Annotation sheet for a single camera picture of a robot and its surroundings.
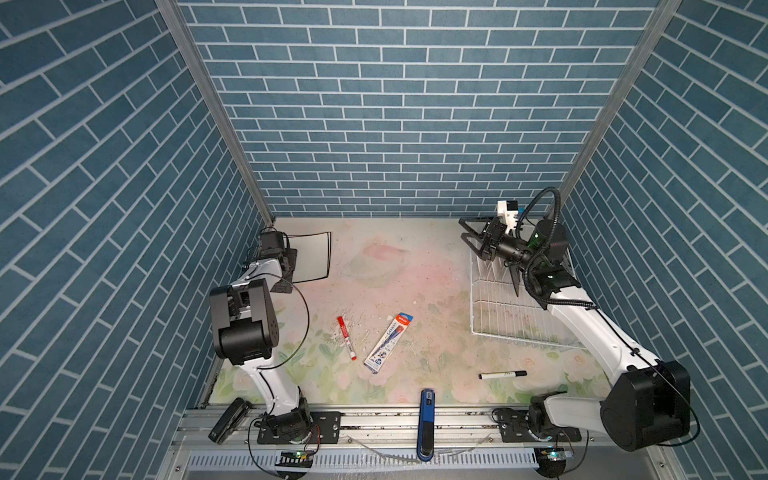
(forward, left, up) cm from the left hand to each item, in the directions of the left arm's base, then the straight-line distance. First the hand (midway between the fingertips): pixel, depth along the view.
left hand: (291, 261), depth 99 cm
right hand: (-12, -50, +30) cm, 59 cm away
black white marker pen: (-36, -64, -5) cm, 74 cm away
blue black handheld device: (-48, -42, -5) cm, 64 cm away
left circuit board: (-53, -10, -10) cm, 55 cm away
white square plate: (+11, -4, -10) cm, 15 cm away
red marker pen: (-24, -20, -6) cm, 32 cm away
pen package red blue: (-28, -32, -6) cm, 43 cm away
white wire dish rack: (-15, -70, -5) cm, 71 cm away
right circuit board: (-54, -73, -7) cm, 91 cm away
